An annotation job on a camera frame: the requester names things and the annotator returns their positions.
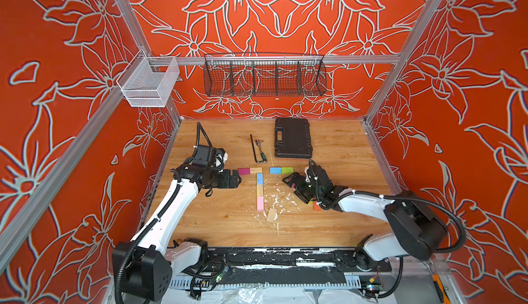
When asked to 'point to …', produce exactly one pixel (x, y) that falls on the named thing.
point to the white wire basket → (146, 82)
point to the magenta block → (244, 170)
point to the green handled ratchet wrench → (264, 158)
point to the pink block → (260, 203)
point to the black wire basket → (265, 75)
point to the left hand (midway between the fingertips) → (230, 178)
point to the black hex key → (254, 150)
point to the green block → (288, 170)
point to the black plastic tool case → (293, 138)
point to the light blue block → (276, 170)
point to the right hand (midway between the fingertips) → (285, 183)
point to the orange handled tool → (441, 291)
